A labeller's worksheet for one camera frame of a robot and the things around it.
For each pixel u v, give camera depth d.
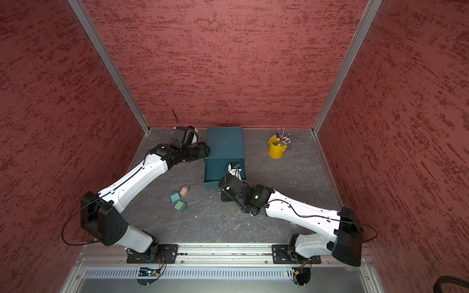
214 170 0.84
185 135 0.63
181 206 0.85
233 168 0.65
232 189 0.52
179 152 0.61
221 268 0.71
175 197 0.88
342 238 0.39
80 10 0.71
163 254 0.74
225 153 0.81
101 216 0.41
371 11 0.72
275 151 1.03
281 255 0.74
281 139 1.03
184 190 0.89
